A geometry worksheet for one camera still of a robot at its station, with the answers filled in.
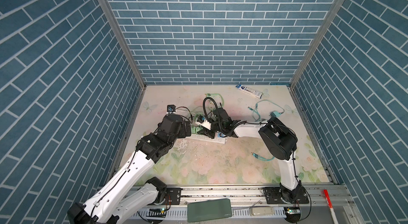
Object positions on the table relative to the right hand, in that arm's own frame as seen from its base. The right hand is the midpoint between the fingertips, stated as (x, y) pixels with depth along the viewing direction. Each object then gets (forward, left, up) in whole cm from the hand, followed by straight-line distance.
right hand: (198, 128), depth 92 cm
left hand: (-7, +6, +16) cm, 18 cm away
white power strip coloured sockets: (-4, -13, -2) cm, 14 cm away
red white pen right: (-31, -65, -6) cm, 72 cm away
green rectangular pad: (-38, -10, -5) cm, 40 cm away
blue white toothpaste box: (+36, -33, -4) cm, 49 cm away
